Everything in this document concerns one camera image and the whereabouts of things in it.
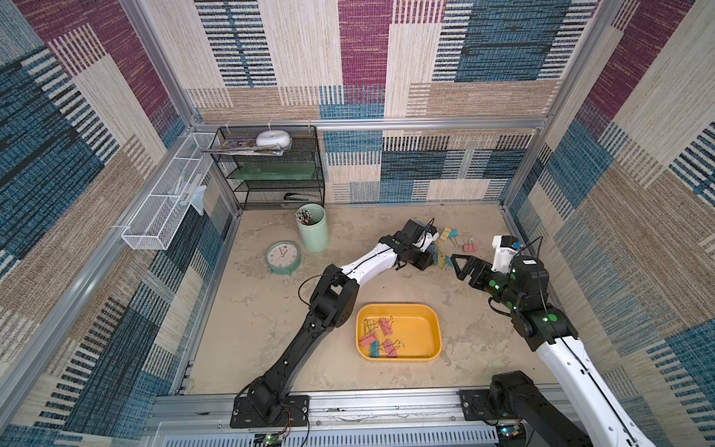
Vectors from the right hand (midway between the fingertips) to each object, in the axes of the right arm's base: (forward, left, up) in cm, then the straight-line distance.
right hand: (463, 257), depth 75 cm
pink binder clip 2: (+20, -13, -23) cm, 33 cm away
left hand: (+15, +3, -21) cm, 26 cm away
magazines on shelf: (+38, +65, +10) cm, 76 cm away
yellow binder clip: (-9, +25, -23) cm, 35 cm away
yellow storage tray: (-10, +16, -26) cm, 32 cm away
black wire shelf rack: (+45, +61, -4) cm, 76 cm away
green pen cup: (+21, +44, -7) cm, 49 cm away
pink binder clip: (-14, +26, -21) cm, 36 cm away
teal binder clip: (-16, +24, -22) cm, 36 cm away
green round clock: (+16, +56, -21) cm, 62 cm away
